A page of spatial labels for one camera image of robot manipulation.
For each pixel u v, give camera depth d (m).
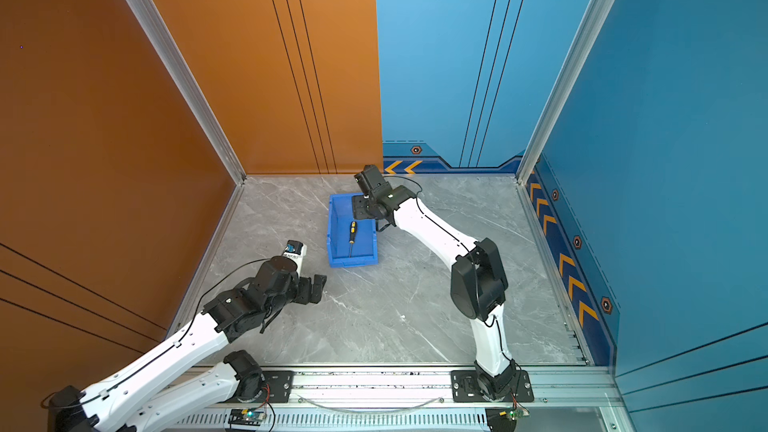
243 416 0.71
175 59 0.86
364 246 1.00
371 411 0.71
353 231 1.02
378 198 0.65
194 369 0.49
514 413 0.70
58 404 0.40
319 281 0.71
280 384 0.74
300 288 0.69
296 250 0.68
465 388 0.72
